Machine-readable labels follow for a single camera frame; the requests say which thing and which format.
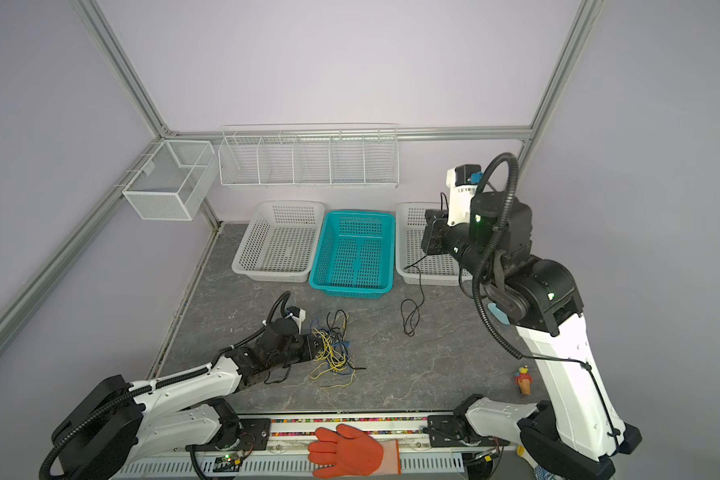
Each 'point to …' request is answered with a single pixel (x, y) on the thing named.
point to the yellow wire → (334, 359)
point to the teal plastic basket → (354, 256)
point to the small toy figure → (523, 379)
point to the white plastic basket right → (438, 270)
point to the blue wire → (343, 343)
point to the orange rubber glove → (351, 453)
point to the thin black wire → (409, 309)
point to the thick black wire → (338, 327)
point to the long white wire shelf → (356, 155)
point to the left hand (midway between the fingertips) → (323, 347)
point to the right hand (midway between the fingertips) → (429, 214)
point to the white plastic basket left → (281, 241)
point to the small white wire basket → (174, 183)
